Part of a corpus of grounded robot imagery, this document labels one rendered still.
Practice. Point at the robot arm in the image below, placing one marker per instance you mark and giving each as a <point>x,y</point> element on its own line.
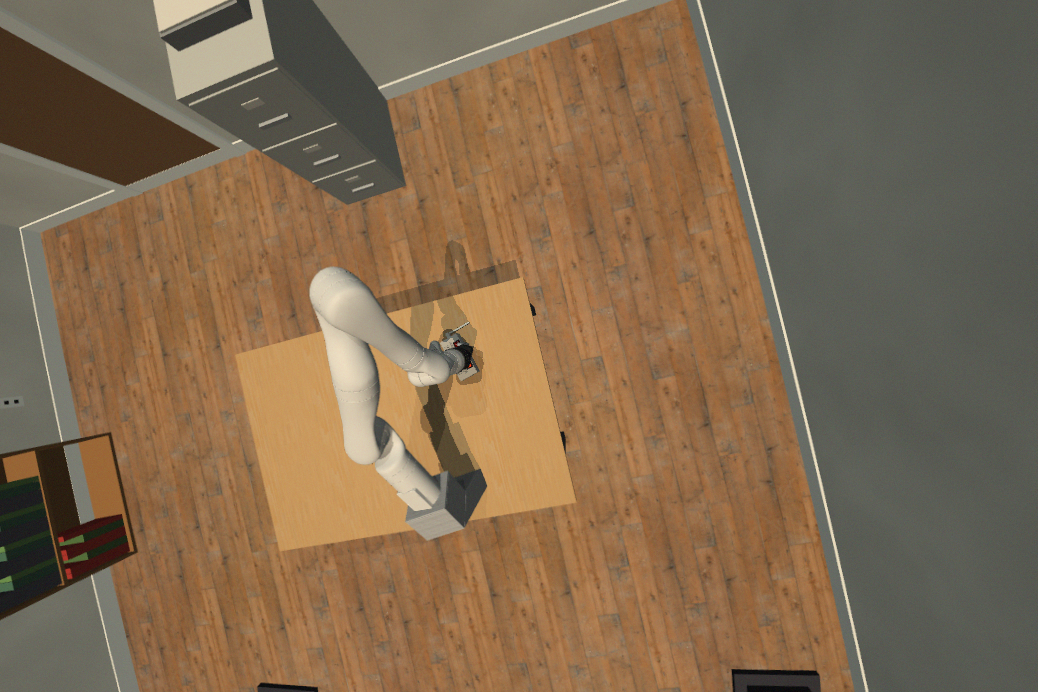
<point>352,318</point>

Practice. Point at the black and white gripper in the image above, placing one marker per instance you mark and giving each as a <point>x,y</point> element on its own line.
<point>463,353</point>

